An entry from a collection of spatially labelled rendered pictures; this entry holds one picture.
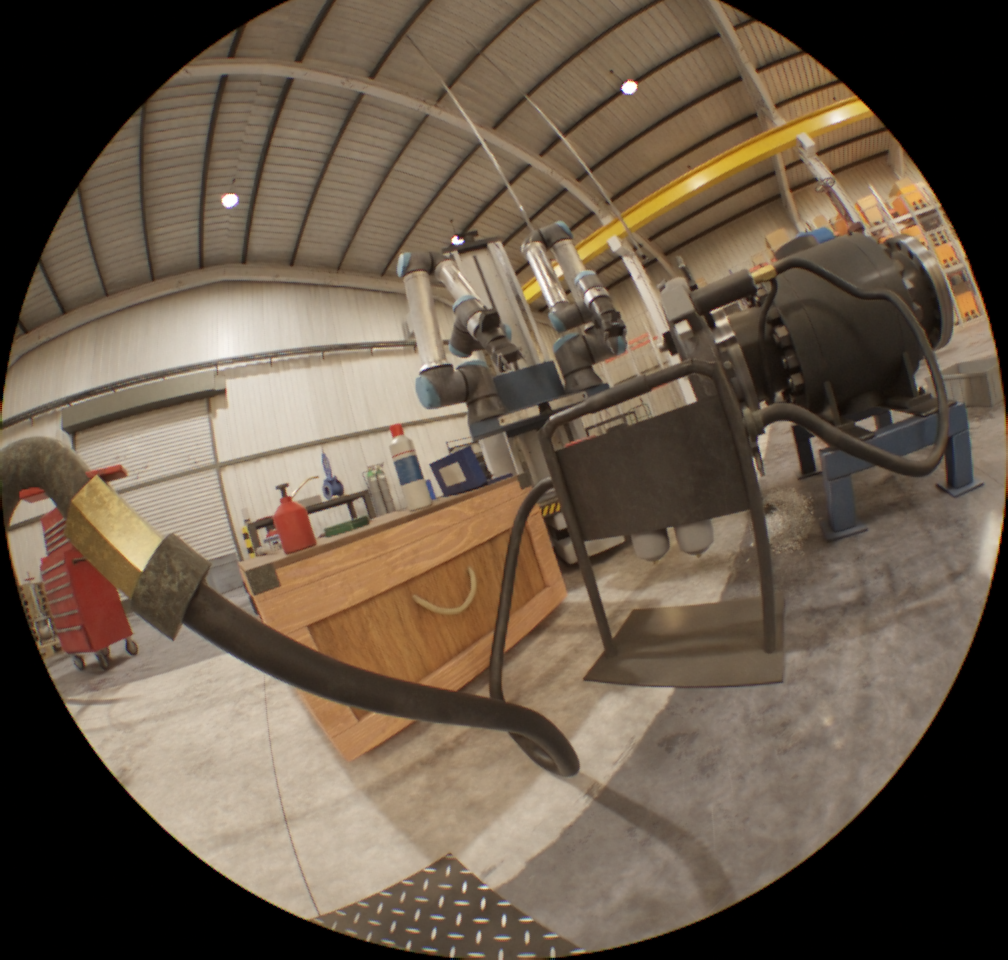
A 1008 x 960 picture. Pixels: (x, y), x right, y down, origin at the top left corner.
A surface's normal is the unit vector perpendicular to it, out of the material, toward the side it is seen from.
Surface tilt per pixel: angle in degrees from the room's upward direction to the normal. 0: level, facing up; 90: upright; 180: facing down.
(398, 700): 88
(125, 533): 71
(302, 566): 90
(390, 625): 90
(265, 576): 90
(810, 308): 82
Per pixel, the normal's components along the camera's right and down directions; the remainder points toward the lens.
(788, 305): -0.70, -0.08
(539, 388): 0.09, -0.07
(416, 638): 0.70, -0.26
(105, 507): 0.75, -0.60
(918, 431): -0.64, 0.18
